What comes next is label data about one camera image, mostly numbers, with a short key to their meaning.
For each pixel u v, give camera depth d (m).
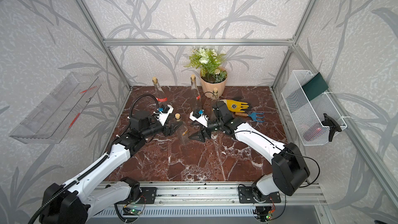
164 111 0.64
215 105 0.62
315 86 0.73
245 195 0.73
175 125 0.72
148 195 0.74
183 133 0.81
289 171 0.42
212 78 1.06
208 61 0.95
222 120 0.63
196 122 0.71
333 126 0.54
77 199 0.39
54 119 0.68
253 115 1.05
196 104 1.02
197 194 0.75
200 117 0.65
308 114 0.86
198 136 0.67
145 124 0.61
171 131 0.68
